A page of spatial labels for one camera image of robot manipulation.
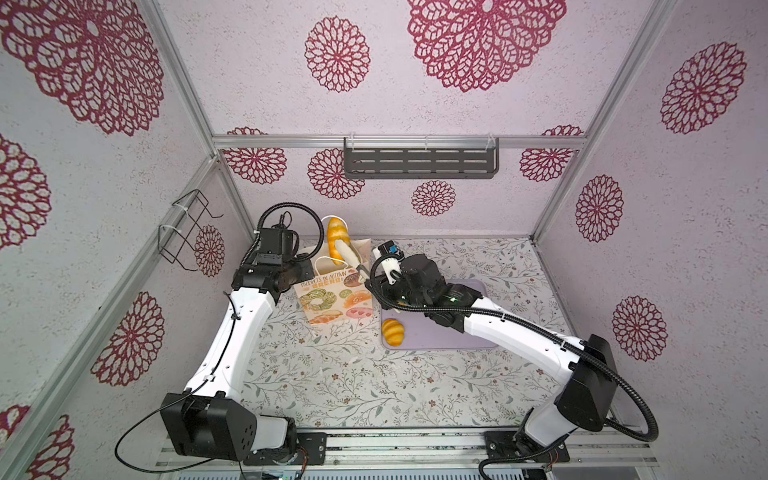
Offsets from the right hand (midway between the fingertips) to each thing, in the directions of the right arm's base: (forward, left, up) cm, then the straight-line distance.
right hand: (368, 276), depth 74 cm
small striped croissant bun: (-2, -6, -25) cm, 26 cm away
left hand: (+4, +18, -3) cm, 19 cm away
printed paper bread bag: (+3, +10, -11) cm, 15 cm away
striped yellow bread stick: (+11, +9, +5) cm, 15 cm away
